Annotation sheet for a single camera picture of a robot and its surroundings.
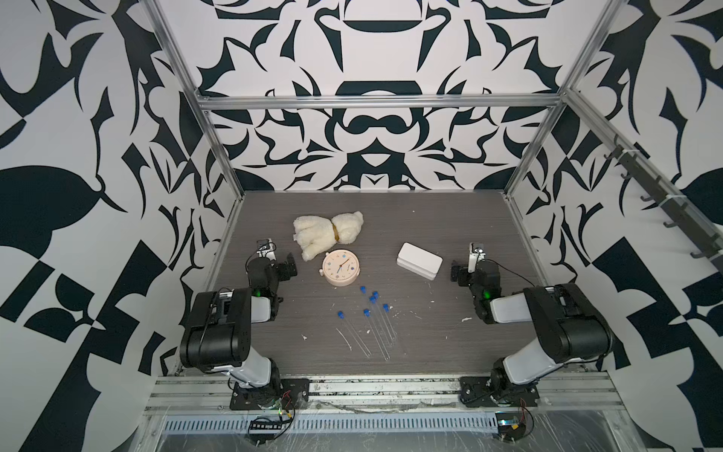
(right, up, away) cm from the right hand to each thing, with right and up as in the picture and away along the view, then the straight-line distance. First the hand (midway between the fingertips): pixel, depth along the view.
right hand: (470, 256), depth 96 cm
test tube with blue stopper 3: (-28, -16, -7) cm, 33 cm away
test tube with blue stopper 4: (-33, -13, -6) cm, 36 cm away
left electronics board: (-62, -41, -23) cm, 78 cm away
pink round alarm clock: (-44, -4, 0) cm, 44 cm away
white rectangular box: (-17, -1, -1) cm, 17 cm away
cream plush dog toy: (-52, +8, -1) cm, 52 cm away
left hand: (-66, +2, -1) cm, 66 cm away
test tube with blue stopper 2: (-32, -21, -12) cm, 40 cm away
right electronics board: (+1, -39, -24) cm, 46 cm away
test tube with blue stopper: (-42, -17, -7) cm, 46 cm away
